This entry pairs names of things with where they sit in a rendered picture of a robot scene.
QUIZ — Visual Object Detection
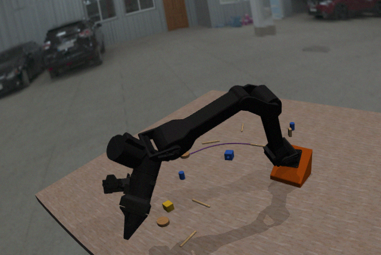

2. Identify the blue cylinder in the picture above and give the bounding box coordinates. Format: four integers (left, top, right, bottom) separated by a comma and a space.
179, 171, 185, 180

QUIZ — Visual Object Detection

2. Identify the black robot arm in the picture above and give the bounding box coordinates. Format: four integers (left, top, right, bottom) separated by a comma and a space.
102, 84, 302, 194

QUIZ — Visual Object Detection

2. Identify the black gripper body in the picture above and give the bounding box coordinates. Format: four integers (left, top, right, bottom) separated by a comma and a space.
119, 170, 157, 214

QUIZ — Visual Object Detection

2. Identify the yellow cube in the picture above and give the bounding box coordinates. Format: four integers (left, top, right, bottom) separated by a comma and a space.
162, 200, 174, 213

